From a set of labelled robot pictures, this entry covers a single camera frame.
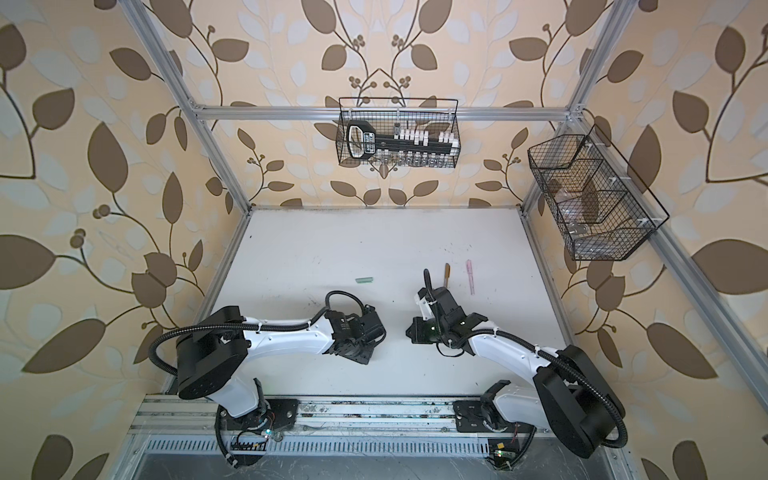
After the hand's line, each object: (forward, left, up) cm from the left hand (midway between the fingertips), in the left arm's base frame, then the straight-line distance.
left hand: (369, 353), depth 84 cm
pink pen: (+28, -33, -1) cm, 43 cm away
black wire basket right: (+25, -58, +34) cm, 72 cm away
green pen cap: (+24, +4, 0) cm, 24 cm away
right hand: (+4, -11, +4) cm, 12 cm away
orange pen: (+27, -24, 0) cm, 36 cm away
